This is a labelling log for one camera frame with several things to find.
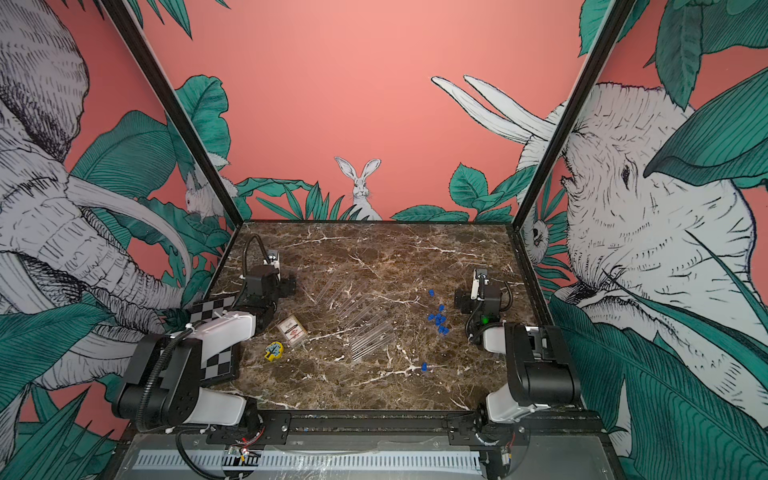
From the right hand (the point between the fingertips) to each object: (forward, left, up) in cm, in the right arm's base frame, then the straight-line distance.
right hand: (472, 282), depth 95 cm
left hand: (0, +63, +7) cm, 63 cm away
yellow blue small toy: (-21, +61, -4) cm, 64 cm away
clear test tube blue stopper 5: (-18, +32, -6) cm, 37 cm away
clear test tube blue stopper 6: (-18, +32, -5) cm, 37 cm away
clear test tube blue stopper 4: (-15, +33, -6) cm, 36 cm away
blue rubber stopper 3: (-9, +13, -7) cm, 17 cm away
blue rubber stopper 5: (-13, +10, -7) cm, 18 cm away
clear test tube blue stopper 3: (-9, +35, -6) cm, 37 cm away
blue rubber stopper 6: (-25, +17, -6) cm, 31 cm away
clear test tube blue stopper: (-5, +41, -6) cm, 41 cm away
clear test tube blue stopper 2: (-7, +37, -6) cm, 38 cm away
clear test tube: (+1, +49, -5) cm, 50 cm away
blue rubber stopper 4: (-11, +12, -6) cm, 17 cm away
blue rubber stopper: (0, +12, -7) cm, 14 cm away
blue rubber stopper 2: (-5, +10, -7) cm, 13 cm away
